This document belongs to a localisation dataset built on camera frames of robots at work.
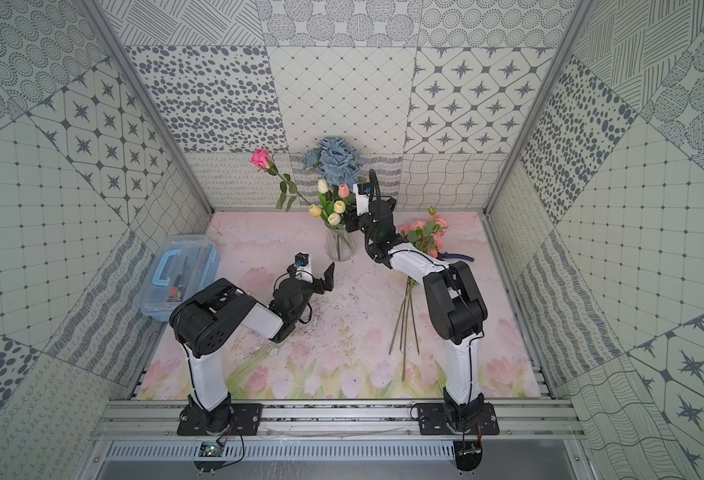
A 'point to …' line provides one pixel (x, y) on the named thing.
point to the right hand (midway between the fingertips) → (347, 206)
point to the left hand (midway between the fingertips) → (329, 264)
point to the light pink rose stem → (403, 320)
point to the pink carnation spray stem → (423, 235)
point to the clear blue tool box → (182, 265)
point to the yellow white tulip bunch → (332, 206)
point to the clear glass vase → (340, 243)
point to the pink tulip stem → (344, 192)
